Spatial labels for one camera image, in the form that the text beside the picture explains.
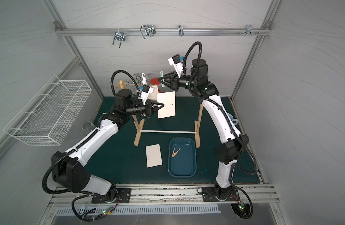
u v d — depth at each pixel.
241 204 0.72
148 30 0.77
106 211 0.68
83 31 0.78
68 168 0.40
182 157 0.86
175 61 0.56
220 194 0.65
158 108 0.69
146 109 0.63
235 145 0.45
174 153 0.88
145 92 0.63
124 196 0.74
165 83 0.64
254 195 0.75
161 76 0.62
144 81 0.64
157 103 0.68
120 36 0.80
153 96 0.71
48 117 0.69
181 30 0.78
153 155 0.89
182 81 0.59
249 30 0.76
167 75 0.61
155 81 0.92
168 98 0.68
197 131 0.96
